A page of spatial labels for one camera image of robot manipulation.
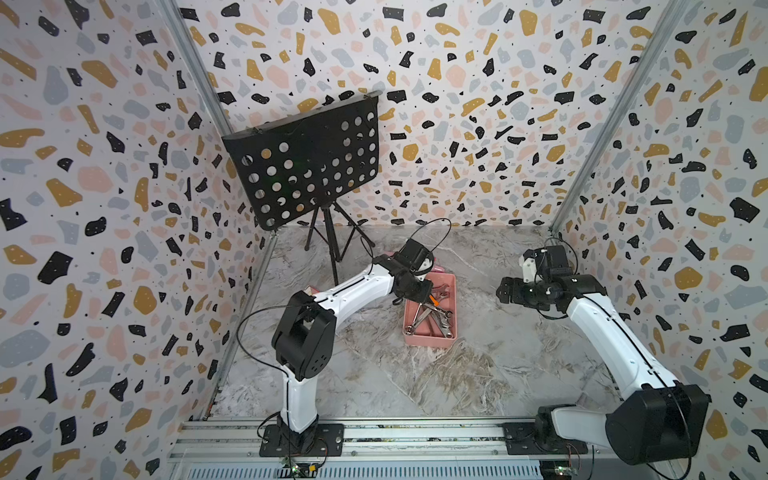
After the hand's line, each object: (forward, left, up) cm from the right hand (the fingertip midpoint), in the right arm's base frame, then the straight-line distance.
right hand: (510, 292), depth 83 cm
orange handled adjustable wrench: (+9, +18, -14) cm, 25 cm away
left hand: (+2, +22, -4) cm, 23 cm away
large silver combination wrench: (-7, +28, -9) cm, 30 cm away
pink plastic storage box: (-2, +21, -13) cm, 24 cm away
